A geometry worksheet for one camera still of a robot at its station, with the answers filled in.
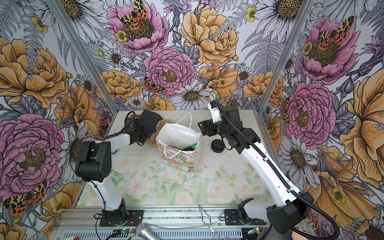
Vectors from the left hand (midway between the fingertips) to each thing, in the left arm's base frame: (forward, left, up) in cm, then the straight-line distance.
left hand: (150, 133), depth 101 cm
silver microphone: (-54, -6, -2) cm, 54 cm away
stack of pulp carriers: (+6, -5, -1) cm, 8 cm away
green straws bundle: (+21, -45, +13) cm, 52 cm away
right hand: (-16, -35, +25) cm, 46 cm away
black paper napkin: (+16, +5, -5) cm, 18 cm away
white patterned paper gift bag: (-12, -20, +3) cm, 24 cm away
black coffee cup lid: (-18, -27, +9) cm, 33 cm away
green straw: (-16, -29, +10) cm, 35 cm away
